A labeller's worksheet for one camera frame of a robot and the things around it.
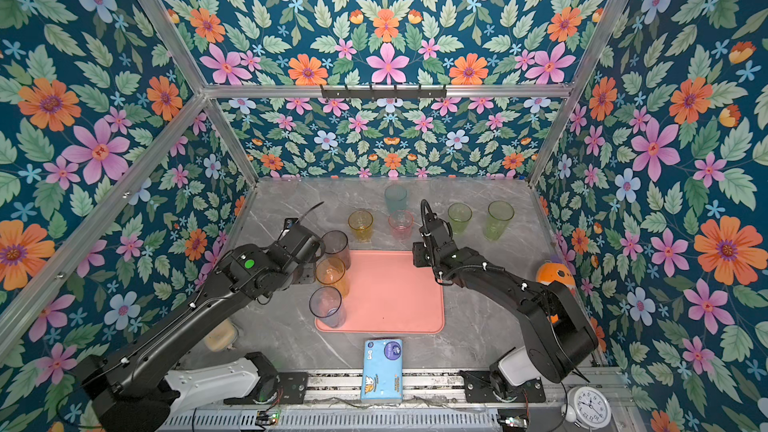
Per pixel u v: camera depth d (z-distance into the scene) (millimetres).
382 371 719
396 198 1014
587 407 684
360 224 1022
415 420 766
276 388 672
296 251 534
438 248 672
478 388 722
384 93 933
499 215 1069
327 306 769
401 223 1031
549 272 850
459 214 1051
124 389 375
